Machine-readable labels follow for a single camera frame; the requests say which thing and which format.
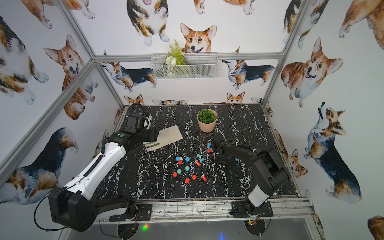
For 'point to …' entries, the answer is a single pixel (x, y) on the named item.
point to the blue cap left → (177, 158)
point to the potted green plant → (207, 118)
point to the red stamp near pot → (209, 150)
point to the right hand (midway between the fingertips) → (220, 162)
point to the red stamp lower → (204, 178)
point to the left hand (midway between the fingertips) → (155, 129)
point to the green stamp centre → (199, 155)
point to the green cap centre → (187, 168)
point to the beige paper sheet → (164, 137)
